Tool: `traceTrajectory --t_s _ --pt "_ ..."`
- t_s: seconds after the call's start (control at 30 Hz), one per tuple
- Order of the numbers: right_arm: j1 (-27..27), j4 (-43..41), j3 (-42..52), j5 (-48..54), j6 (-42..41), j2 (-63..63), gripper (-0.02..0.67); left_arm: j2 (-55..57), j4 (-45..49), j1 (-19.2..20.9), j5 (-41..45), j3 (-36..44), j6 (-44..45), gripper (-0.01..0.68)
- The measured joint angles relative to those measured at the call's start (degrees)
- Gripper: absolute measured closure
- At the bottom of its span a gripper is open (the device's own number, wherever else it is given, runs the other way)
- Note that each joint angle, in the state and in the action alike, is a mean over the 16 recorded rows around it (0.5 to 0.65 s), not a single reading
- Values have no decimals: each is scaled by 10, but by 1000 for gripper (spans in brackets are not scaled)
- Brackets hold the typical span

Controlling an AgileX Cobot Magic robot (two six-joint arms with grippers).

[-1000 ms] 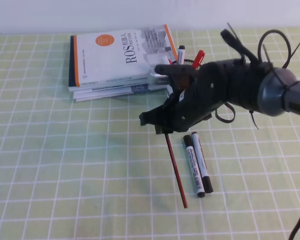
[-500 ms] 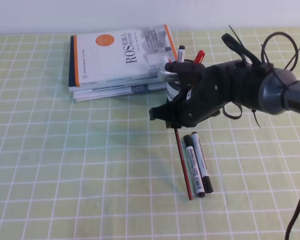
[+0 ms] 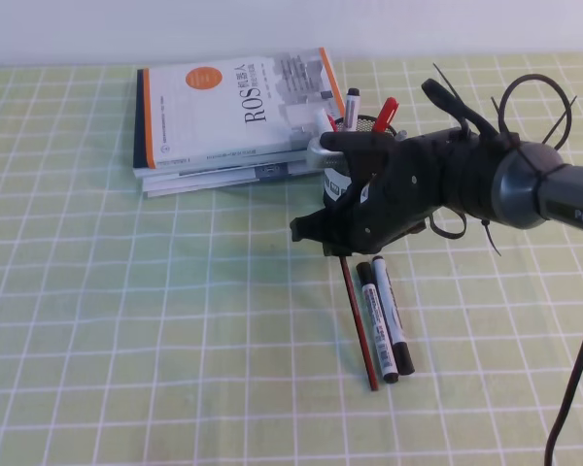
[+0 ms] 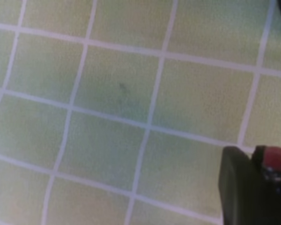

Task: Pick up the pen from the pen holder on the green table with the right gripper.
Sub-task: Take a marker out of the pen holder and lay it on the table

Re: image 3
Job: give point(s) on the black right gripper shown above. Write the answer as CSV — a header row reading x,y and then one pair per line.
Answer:
x,y
397,186

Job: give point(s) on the red pencil with eraser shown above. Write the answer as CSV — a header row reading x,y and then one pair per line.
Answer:
x,y
366,357

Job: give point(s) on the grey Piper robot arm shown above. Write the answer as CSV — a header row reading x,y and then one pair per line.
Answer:
x,y
531,184

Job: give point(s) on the black mesh pen holder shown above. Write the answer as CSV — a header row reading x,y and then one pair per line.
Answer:
x,y
336,180

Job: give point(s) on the white marker in holder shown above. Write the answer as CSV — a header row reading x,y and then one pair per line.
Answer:
x,y
324,123

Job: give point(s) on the grey gel pen in holder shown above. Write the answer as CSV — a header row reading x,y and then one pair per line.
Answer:
x,y
401,135

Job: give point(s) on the black capped marker in holder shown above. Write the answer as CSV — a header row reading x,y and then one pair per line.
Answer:
x,y
352,107

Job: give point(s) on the red capped pen in holder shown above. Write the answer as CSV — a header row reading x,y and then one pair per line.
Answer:
x,y
383,121

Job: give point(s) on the white ROS book on top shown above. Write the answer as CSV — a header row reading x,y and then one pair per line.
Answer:
x,y
234,112

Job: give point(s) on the middle book in stack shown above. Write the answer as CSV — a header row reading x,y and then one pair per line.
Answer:
x,y
261,172

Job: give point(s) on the book in stack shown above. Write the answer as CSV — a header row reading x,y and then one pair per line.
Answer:
x,y
182,189
261,172

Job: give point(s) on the right black marker on table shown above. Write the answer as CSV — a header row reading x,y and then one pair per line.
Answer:
x,y
399,343

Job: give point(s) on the black marker on table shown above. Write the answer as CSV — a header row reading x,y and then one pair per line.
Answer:
x,y
381,338
399,343

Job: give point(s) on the bottom book in stack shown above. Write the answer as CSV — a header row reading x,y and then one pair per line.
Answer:
x,y
182,189

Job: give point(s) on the left black marker on table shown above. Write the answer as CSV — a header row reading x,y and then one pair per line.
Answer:
x,y
381,338

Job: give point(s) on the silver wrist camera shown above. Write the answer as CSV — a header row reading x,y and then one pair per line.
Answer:
x,y
318,157

